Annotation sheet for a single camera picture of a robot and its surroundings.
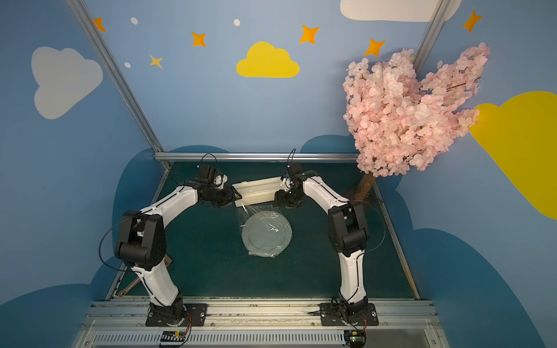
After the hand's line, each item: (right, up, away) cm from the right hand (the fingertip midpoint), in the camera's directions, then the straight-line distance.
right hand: (283, 203), depth 95 cm
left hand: (-20, +3, -1) cm, 20 cm away
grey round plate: (-7, -14, -1) cm, 16 cm away
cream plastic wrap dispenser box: (-12, +5, +6) cm, 14 cm away
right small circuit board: (+25, -45, -22) cm, 56 cm away
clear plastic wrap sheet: (-16, -3, +3) cm, 16 cm away
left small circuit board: (-38, -44, -23) cm, 62 cm away
